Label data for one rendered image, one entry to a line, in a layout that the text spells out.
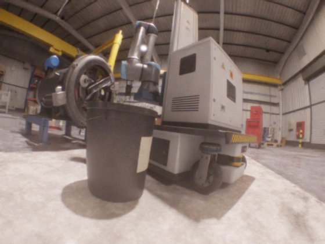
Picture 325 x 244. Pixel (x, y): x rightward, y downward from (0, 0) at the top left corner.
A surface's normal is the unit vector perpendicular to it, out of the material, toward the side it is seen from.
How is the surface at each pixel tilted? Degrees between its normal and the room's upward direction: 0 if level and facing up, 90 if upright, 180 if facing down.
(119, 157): 93
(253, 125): 90
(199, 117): 90
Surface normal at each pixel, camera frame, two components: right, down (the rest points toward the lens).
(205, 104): -0.76, -0.12
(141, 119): 0.66, 0.10
